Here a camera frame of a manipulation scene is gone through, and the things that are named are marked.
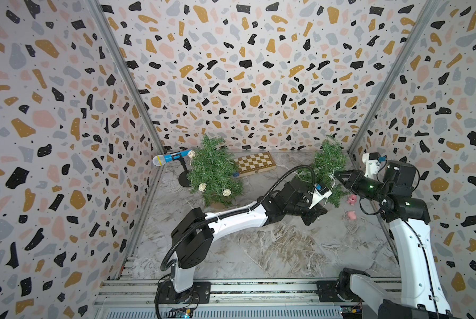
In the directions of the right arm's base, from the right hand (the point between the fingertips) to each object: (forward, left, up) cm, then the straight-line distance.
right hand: (337, 175), depth 69 cm
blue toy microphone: (+15, +72, -9) cm, 74 cm away
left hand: (-9, +2, -9) cm, 13 cm away
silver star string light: (+6, +4, -8) cm, 11 cm away
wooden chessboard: (+32, +30, -29) cm, 52 cm away
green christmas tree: (+2, +45, -2) cm, 45 cm away
